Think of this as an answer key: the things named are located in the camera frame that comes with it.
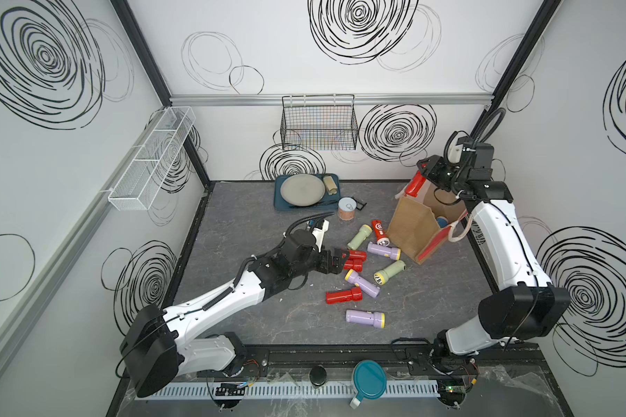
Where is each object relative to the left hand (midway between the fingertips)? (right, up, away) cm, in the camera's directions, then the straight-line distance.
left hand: (338, 251), depth 75 cm
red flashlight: (+8, -7, +15) cm, 18 cm away
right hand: (+26, +26, +1) cm, 37 cm away
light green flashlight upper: (+10, +1, +23) cm, 25 cm away
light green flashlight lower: (+16, -11, +12) cm, 23 cm away
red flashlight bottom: (+6, -16, +8) cm, 19 cm away
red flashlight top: (+9, -5, +19) cm, 22 cm away
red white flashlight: (+18, +3, +24) cm, 30 cm away
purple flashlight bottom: (+12, -21, +3) cm, 25 cm away
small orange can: (+6, +12, +30) cm, 33 cm away
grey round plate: (-13, +21, +43) cm, 50 cm away
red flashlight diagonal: (+24, +20, +2) cm, 31 cm away
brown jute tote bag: (+29, +7, +13) cm, 32 cm away
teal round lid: (+7, -30, -11) cm, 33 cm away
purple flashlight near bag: (+20, -3, +19) cm, 27 cm away
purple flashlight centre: (+11, -14, +11) cm, 21 cm away
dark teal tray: (-1, +15, +40) cm, 43 cm away
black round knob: (-6, -29, -11) cm, 32 cm away
